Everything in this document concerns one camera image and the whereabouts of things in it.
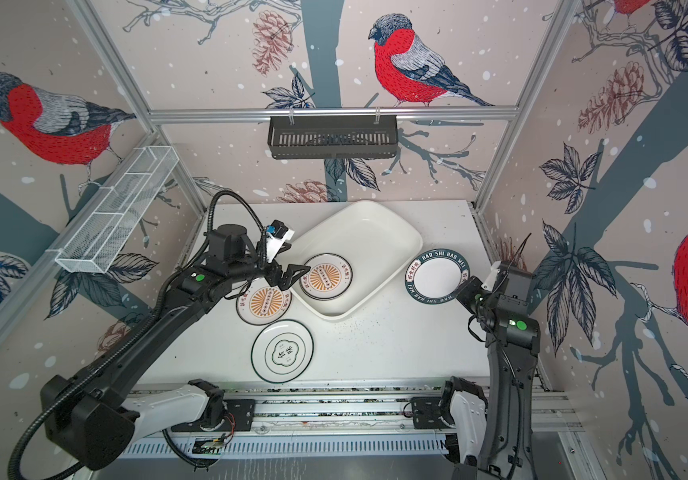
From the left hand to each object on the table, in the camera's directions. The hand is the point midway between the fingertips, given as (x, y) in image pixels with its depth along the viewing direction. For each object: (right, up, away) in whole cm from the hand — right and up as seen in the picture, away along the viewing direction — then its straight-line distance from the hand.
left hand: (296, 255), depth 73 cm
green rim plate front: (+38, -7, +10) cm, 40 cm away
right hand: (+41, -8, +1) cm, 42 cm away
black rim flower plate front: (-6, -28, +11) cm, 31 cm away
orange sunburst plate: (+6, -9, +25) cm, 27 cm away
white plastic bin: (+22, +3, +37) cm, 43 cm away
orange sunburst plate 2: (-15, -17, +20) cm, 30 cm away
